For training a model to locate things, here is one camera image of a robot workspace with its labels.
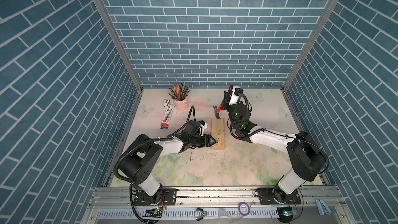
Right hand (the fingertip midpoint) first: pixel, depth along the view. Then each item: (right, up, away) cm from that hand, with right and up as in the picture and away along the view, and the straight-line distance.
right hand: (228, 92), depth 81 cm
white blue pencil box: (-38, -15, +21) cm, 46 cm away
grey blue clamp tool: (+42, -54, -11) cm, 69 cm away
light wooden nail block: (-5, -24, +13) cm, 28 cm away
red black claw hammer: (-5, -10, +10) cm, 15 cm away
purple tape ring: (+4, -55, -10) cm, 56 cm away
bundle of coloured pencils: (-30, +1, +20) cm, 36 cm away
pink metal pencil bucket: (-28, -8, +21) cm, 36 cm away
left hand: (-6, -29, +6) cm, 30 cm away
